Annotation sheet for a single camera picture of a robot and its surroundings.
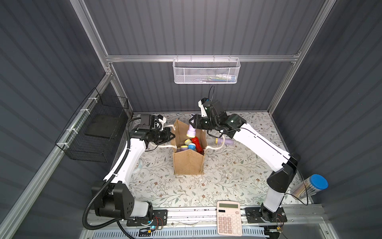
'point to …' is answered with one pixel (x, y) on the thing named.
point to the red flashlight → (199, 147)
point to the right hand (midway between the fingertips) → (193, 120)
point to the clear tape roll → (138, 166)
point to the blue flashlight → (192, 146)
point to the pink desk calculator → (229, 219)
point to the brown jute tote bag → (187, 162)
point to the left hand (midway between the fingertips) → (176, 136)
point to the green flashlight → (187, 141)
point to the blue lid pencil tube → (314, 184)
